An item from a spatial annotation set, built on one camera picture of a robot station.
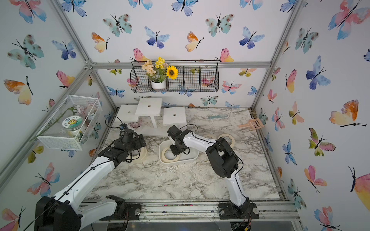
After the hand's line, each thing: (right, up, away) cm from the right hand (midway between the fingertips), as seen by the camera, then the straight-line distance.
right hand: (176, 149), depth 93 cm
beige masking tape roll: (-7, -5, -5) cm, 10 cm away
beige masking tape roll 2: (-21, -4, -5) cm, 22 cm away
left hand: (-21, +8, -10) cm, 25 cm away
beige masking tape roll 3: (+32, +9, +9) cm, 34 cm away
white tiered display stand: (-16, +23, -5) cm, 29 cm away
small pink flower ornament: (-28, +16, +5) cm, 32 cm away
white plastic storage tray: (+10, -3, -2) cm, 11 cm away
